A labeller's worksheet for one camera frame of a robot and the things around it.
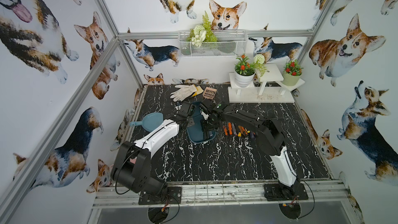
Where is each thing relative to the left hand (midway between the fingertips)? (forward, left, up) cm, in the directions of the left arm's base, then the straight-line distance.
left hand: (188, 116), depth 90 cm
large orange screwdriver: (-3, -25, -9) cm, 27 cm away
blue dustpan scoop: (+4, +26, -11) cm, 29 cm away
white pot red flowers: (+18, -33, +18) cm, 41 cm away
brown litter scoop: (+28, -13, -12) cm, 33 cm away
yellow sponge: (+30, -6, -11) cm, 32 cm away
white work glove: (+29, +5, -10) cm, 31 cm away
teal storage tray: (-6, -4, -8) cm, 11 cm away
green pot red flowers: (+20, -62, +14) cm, 67 cm away
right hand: (-7, -8, -4) cm, 11 cm away
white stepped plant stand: (+34, -60, -12) cm, 70 cm away
